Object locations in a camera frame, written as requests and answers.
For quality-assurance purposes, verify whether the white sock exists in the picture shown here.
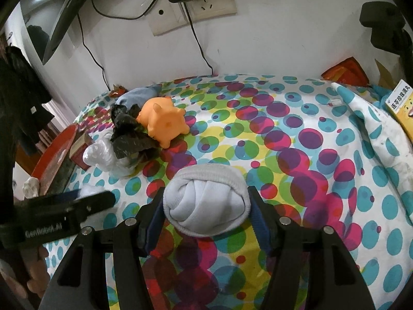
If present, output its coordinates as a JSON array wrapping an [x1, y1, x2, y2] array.
[[163, 163, 251, 238]]

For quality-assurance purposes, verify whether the round red wooden tray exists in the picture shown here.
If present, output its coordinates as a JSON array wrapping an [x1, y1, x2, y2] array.
[[31, 123, 78, 196]]

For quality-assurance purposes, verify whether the brown red cardboard box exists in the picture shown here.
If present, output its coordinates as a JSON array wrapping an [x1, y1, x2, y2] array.
[[69, 132, 93, 171]]

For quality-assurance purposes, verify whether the white plastic bag bundle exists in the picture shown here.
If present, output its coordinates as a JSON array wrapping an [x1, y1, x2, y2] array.
[[83, 133, 142, 179]]

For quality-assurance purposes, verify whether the black plastic bag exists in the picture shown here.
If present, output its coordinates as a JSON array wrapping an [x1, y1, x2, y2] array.
[[110, 104, 160, 162]]

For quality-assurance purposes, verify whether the polka dot bed sheet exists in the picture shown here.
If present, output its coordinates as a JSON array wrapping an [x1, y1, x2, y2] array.
[[45, 73, 413, 310]]

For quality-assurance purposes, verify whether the orange rubber pig toy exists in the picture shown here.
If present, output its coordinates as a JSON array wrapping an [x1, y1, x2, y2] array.
[[137, 97, 190, 149]]

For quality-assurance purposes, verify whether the light blue cloth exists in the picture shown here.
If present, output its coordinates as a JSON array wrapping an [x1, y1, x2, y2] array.
[[115, 84, 162, 109]]

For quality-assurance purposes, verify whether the red orange snack wrapper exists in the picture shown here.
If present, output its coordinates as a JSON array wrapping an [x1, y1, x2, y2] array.
[[109, 85, 128, 98]]

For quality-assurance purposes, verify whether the yellow white medicine box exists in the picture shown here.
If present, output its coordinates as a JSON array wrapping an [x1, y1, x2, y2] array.
[[385, 79, 413, 141]]

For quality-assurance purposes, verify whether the dark framed screen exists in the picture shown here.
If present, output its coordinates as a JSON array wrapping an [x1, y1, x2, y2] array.
[[20, 0, 86, 64]]

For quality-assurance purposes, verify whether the black stand on right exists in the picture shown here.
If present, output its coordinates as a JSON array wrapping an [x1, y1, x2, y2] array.
[[359, 2, 412, 85]]

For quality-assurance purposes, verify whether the red packet at wall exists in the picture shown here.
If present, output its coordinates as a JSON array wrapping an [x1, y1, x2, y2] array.
[[321, 57, 370, 87]]

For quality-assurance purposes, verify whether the black wall cable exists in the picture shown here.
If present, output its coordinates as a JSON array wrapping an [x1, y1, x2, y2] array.
[[76, 0, 165, 91]]

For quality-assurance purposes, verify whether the black power cable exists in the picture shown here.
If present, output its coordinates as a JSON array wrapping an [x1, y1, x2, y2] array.
[[182, 1, 216, 76]]

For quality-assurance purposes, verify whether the white wall socket plate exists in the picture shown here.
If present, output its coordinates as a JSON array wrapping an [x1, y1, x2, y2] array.
[[186, 0, 237, 22]]

